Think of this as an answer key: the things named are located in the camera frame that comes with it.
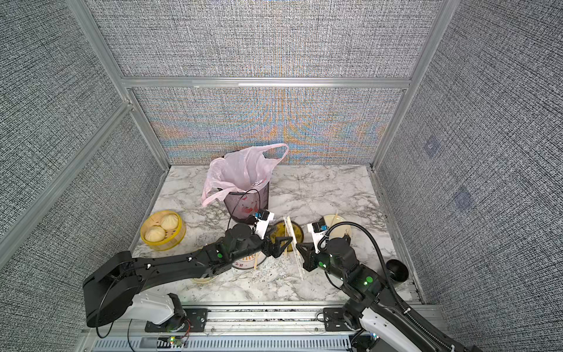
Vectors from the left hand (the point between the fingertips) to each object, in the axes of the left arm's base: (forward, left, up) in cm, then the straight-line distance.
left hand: (289, 234), depth 75 cm
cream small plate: (-9, +32, -17) cm, 37 cm away
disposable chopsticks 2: (+2, +1, +2) cm, 3 cm away
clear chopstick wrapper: (+26, +12, -2) cm, 28 cm away
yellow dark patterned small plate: (+9, +4, -14) cm, 17 cm away
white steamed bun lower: (+9, +53, -12) cm, 55 cm away
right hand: (-3, -2, +1) cm, 4 cm away
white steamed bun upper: (+13, +48, -11) cm, 51 cm away
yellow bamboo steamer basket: (+7, +46, -14) cm, 49 cm away
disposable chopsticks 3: (-4, +13, -15) cm, 20 cm away
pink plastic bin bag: (+30, +19, +1) cm, 35 cm away
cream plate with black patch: (-5, -14, +11) cm, 18 cm away
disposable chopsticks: (+14, -22, -16) cm, 30 cm away
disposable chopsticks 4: (-6, -2, -3) cm, 7 cm away
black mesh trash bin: (+14, +17, -2) cm, 22 cm away
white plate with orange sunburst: (-3, +16, -16) cm, 22 cm away
